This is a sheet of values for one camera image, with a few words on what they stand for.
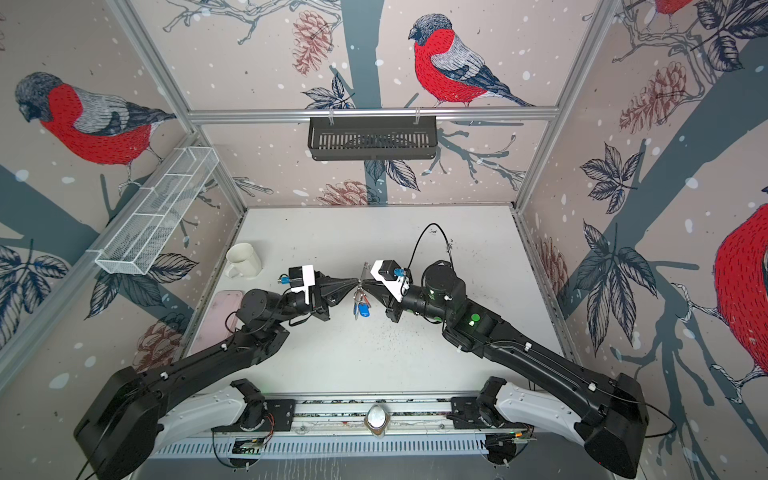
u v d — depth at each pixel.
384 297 0.58
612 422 0.38
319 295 0.59
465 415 0.73
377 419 0.63
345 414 0.75
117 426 0.39
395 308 0.57
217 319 0.91
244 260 0.93
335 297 0.62
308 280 0.54
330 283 0.60
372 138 1.07
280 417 0.73
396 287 0.55
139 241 0.71
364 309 0.63
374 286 0.63
